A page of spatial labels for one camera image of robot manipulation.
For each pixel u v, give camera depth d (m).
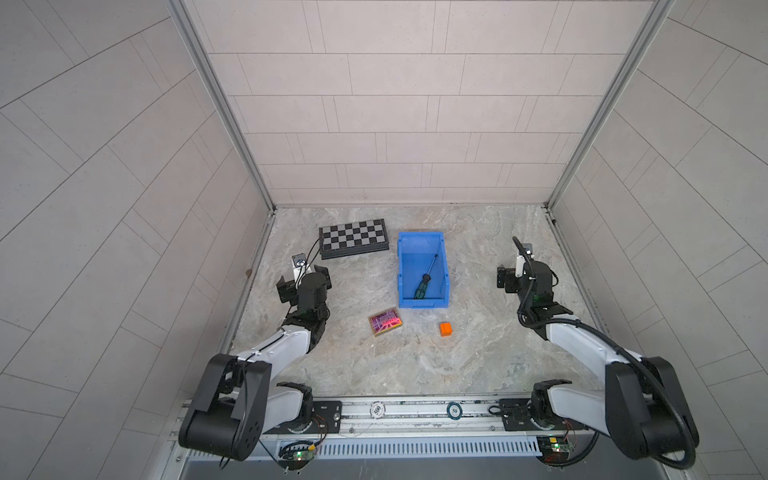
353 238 1.02
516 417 0.71
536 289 0.65
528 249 0.75
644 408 0.40
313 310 0.65
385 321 0.85
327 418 0.70
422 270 0.99
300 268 0.71
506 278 0.79
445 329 0.84
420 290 0.91
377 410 0.72
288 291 0.73
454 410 0.72
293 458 0.64
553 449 0.68
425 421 0.71
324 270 0.80
